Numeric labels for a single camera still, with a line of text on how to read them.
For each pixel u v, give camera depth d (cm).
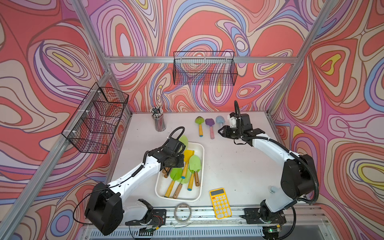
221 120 112
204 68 96
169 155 61
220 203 77
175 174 87
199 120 112
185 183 82
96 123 78
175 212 76
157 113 96
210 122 114
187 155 93
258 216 73
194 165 90
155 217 73
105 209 39
